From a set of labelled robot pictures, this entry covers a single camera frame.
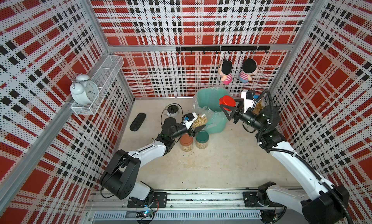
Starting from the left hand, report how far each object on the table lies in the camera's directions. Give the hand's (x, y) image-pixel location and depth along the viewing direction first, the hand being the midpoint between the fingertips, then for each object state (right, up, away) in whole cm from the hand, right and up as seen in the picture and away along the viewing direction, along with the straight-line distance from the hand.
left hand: (202, 119), depth 79 cm
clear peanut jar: (-1, 0, -4) cm, 4 cm away
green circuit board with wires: (-29, -46, -10) cm, 55 cm away
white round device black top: (-21, +5, +28) cm, 36 cm away
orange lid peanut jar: (-9, -14, +3) cm, 17 cm away
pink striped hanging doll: (+16, +33, +16) cm, 40 cm away
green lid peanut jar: (0, -13, +6) cm, 14 cm away
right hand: (+10, +8, -14) cm, 19 cm away
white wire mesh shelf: (-59, +26, +6) cm, 65 cm away
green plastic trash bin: (+6, +14, +16) cm, 22 cm away
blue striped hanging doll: (+32, +33, +14) cm, 48 cm away
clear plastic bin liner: (-4, +8, +6) cm, 11 cm away
